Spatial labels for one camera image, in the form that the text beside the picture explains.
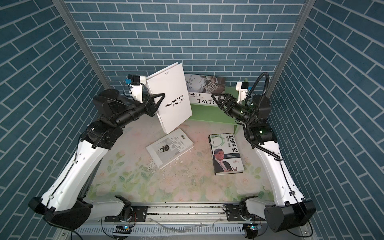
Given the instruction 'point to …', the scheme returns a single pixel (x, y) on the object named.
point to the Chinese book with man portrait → (226, 159)
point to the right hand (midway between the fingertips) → (212, 97)
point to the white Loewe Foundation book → (202, 101)
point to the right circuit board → (252, 226)
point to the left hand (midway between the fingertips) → (163, 94)
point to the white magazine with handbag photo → (166, 149)
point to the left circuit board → (122, 229)
